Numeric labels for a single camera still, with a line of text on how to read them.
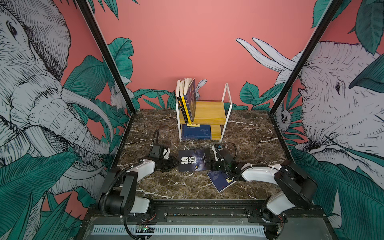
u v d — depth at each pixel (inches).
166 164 30.9
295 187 17.8
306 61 34.7
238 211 30.0
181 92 28.8
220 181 33.7
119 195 16.9
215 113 36.3
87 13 28.0
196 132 39.6
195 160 36.5
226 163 26.7
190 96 31.4
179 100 28.7
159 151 28.9
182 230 27.6
